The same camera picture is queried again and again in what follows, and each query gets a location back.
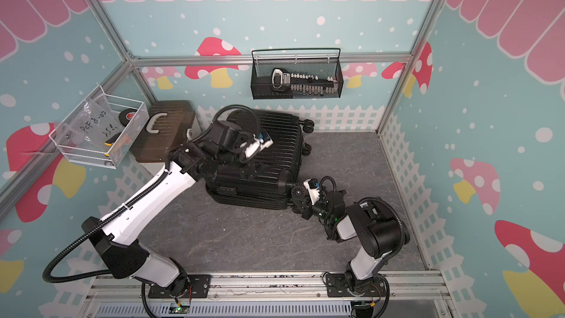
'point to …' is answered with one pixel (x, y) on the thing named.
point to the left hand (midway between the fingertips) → (259, 161)
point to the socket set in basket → (318, 85)
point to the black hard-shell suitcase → (264, 191)
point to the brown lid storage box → (171, 124)
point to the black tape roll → (126, 115)
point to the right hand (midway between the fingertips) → (293, 199)
